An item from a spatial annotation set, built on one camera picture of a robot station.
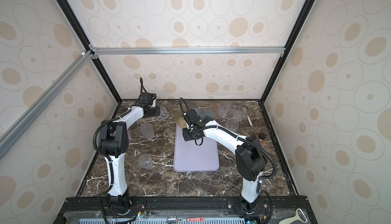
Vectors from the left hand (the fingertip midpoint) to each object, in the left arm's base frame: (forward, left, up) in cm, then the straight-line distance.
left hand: (161, 107), depth 103 cm
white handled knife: (-7, -62, -10) cm, 63 cm away
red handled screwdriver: (-62, -25, -6) cm, 67 cm away
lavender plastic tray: (-31, -20, -10) cm, 38 cm away
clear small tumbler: (-1, -1, -8) cm, 8 cm away
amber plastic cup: (-6, -13, -7) cm, 16 cm away
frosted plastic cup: (-16, +7, -5) cm, 18 cm away
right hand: (-24, -19, +2) cm, 30 cm away
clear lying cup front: (-35, +5, -7) cm, 36 cm away
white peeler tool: (-61, -73, -7) cm, 95 cm away
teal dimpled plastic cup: (-2, -33, -4) cm, 34 cm away
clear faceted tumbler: (+1, -55, -8) cm, 55 cm away
